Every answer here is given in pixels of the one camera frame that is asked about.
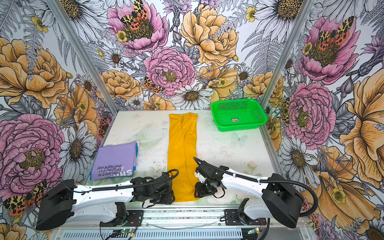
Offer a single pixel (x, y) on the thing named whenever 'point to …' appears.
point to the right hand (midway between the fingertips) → (200, 200)
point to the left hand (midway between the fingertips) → (168, 203)
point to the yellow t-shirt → (182, 154)
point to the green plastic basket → (237, 115)
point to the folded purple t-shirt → (116, 160)
